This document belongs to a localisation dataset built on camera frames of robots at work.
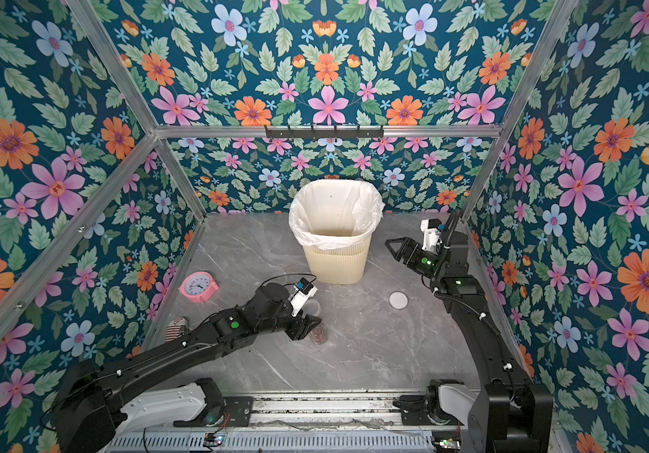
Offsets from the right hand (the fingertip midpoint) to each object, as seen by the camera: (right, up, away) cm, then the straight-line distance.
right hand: (401, 242), depth 77 cm
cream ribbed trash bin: (-18, -8, +15) cm, 25 cm away
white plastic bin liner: (-19, +10, +19) cm, 29 cm away
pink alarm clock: (-66, -15, +19) cm, 71 cm away
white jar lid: (+2, -20, +16) cm, 26 cm away
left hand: (-23, -20, -1) cm, 30 cm away
